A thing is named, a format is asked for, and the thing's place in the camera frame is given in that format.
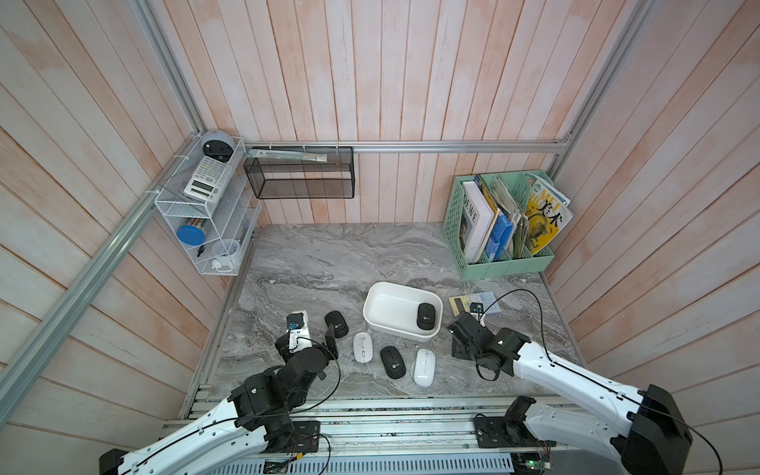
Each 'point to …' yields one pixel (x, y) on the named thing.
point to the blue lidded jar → (191, 235)
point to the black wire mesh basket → (301, 172)
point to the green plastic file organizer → (451, 224)
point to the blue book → (501, 234)
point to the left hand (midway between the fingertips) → (316, 332)
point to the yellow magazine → (546, 217)
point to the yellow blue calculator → (461, 304)
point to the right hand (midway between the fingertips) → (463, 341)
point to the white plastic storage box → (392, 309)
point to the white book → (476, 224)
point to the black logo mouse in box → (426, 318)
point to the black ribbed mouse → (393, 362)
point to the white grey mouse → (424, 367)
